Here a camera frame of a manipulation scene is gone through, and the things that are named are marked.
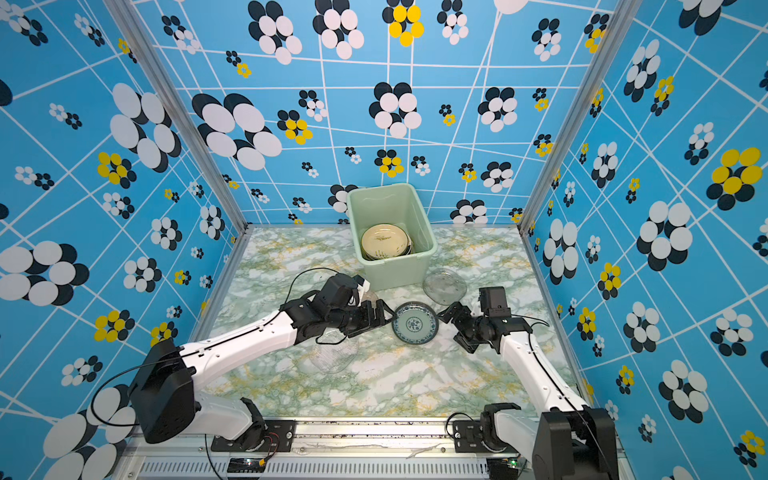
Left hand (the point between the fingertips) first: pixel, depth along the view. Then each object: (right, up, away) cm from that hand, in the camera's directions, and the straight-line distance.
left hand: (390, 321), depth 77 cm
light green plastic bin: (+4, +36, +34) cm, 50 cm away
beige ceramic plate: (-3, +22, +33) cm, 40 cm away
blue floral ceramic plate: (+8, -5, +17) cm, 19 cm away
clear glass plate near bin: (+18, +6, +25) cm, 32 cm away
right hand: (+16, -3, +7) cm, 18 cm away
